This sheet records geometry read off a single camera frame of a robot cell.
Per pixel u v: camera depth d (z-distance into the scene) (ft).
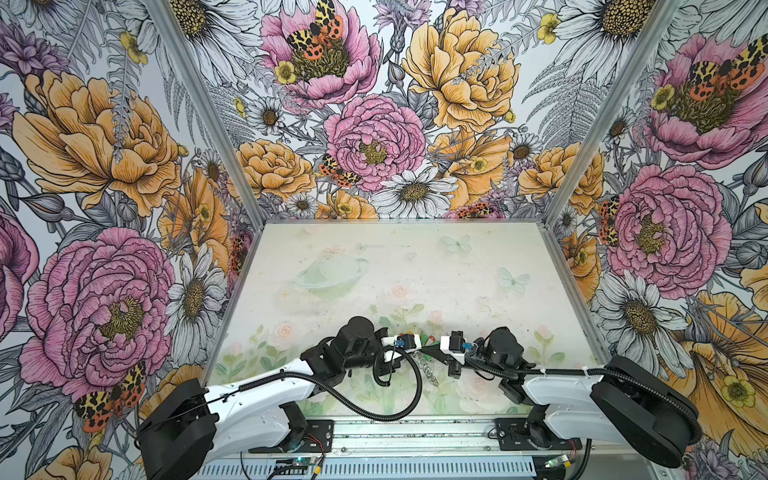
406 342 2.05
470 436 2.50
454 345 2.09
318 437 2.42
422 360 2.51
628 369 1.54
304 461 2.33
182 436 1.35
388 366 2.21
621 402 1.45
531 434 2.20
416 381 1.84
